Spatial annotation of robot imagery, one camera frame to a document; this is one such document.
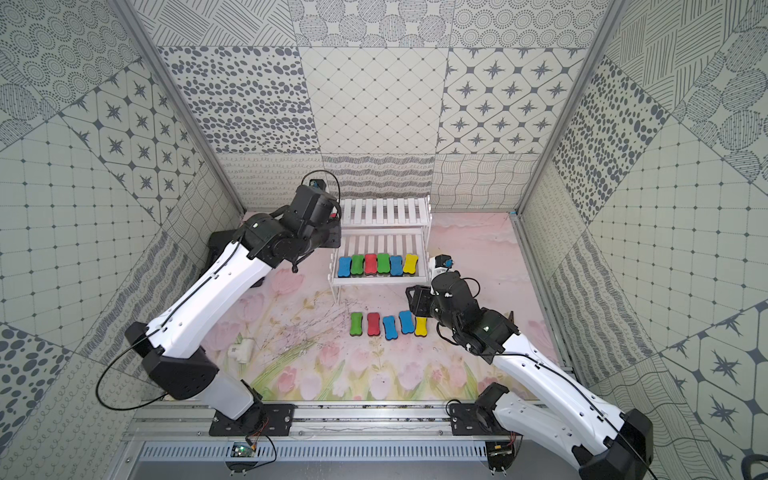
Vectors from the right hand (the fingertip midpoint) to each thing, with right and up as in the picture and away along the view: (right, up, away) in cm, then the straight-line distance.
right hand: (415, 294), depth 75 cm
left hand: (-21, +18, -4) cm, 28 cm away
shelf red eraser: (-12, -12, +17) cm, 23 cm away
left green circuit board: (-42, -38, -4) cm, 57 cm away
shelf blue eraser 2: (-20, +6, +13) cm, 25 cm away
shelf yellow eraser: (+3, -12, +13) cm, 18 cm away
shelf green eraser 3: (-9, +7, +13) cm, 17 cm away
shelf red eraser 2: (-12, +7, +13) cm, 19 cm away
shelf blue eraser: (-7, -14, +14) cm, 21 cm away
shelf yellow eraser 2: (-1, +6, +13) cm, 14 cm away
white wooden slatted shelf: (-7, +18, +6) cm, 20 cm away
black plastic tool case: (-68, +12, +28) cm, 75 cm away
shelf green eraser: (-17, -12, +15) cm, 26 cm away
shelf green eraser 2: (-16, +6, +12) cm, 21 cm away
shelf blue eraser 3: (-5, +6, +11) cm, 14 cm away
